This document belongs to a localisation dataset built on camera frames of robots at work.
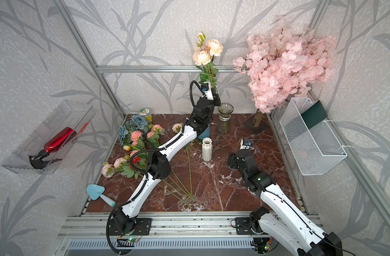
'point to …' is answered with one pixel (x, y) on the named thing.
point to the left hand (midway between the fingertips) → (216, 87)
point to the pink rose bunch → (121, 165)
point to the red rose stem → (137, 159)
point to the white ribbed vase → (206, 149)
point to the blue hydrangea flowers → (137, 121)
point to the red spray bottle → (38, 160)
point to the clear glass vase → (223, 126)
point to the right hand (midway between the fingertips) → (235, 152)
